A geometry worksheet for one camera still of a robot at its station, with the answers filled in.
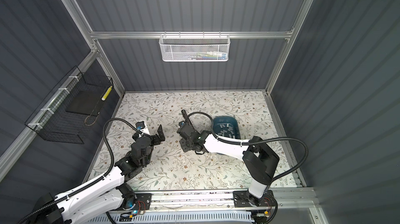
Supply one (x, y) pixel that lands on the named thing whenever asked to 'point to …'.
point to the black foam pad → (86, 102)
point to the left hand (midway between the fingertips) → (152, 128)
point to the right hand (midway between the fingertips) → (186, 143)
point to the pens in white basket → (209, 56)
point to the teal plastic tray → (226, 119)
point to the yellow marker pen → (107, 93)
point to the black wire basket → (51, 121)
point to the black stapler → (186, 119)
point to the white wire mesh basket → (195, 47)
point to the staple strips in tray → (230, 128)
